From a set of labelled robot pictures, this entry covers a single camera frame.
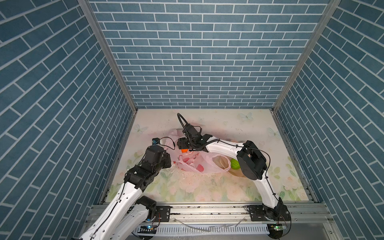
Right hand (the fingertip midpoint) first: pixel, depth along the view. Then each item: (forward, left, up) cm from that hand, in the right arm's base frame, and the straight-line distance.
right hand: (179, 141), depth 93 cm
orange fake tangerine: (-8, -5, +3) cm, 10 cm away
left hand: (-14, +2, +8) cm, 16 cm away
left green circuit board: (-45, +9, -10) cm, 47 cm away
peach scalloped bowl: (-10, -28, -5) cm, 30 cm away
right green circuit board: (-39, -53, -10) cm, 67 cm away
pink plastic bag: (-12, -15, -1) cm, 19 cm away
